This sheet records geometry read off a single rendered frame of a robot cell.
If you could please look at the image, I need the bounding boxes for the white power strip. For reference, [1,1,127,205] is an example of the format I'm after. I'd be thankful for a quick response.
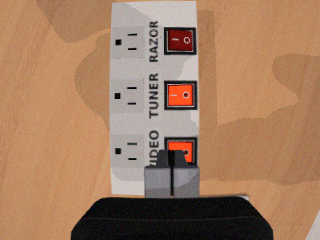
[109,1,199,195]

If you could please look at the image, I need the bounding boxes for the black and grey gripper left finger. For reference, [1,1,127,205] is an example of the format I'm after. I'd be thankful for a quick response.
[144,149,171,198]

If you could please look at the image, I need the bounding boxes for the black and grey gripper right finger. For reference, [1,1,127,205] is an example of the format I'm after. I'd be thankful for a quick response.
[171,149,200,198]

